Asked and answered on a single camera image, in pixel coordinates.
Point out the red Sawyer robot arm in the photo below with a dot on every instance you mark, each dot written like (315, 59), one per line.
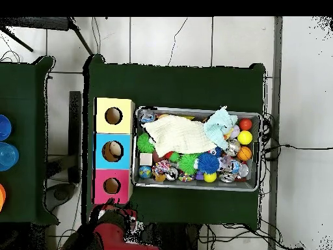
(114, 238)

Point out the wooden box with three holes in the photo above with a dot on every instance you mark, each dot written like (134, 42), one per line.
(125, 161)

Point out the cream muslin cloth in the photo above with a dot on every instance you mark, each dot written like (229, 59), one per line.
(179, 135)

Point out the green spiky rubber ball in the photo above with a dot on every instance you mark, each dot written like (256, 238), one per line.
(187, 163)
(144, 143)

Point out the plain wooden cube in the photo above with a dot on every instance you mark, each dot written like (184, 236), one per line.
(146, 159)

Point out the blue globe print ball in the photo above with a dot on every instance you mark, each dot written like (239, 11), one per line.
(144, 172)

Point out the blue spiky rubber toy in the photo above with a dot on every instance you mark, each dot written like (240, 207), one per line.
(208, 162)

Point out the light blue muslin cloth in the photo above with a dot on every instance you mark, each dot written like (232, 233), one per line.
(218, 125)

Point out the dark green tablecloth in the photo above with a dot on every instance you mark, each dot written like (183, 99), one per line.
(182, 86)

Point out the yellow foam ball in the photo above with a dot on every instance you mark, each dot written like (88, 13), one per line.
(244, 137)

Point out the orange toy basketball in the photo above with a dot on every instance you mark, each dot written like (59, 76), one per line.
(244, 153)

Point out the black flat bar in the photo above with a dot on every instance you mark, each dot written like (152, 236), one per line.
(75, 135)

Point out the grey floor base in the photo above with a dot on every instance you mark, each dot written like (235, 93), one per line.
(61, 194)

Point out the green cloth side table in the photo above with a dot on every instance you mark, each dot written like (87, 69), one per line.
(23, 86)

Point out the light blue plastic cup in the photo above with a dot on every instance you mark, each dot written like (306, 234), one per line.
(7, 156)

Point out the dark blue plastic cup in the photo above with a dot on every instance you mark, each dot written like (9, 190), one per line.
(4, 127)

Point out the black tripod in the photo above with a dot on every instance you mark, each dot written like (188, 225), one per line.
(46, 23)

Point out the orange plastic cup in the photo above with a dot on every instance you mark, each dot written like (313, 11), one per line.
(2, 196)

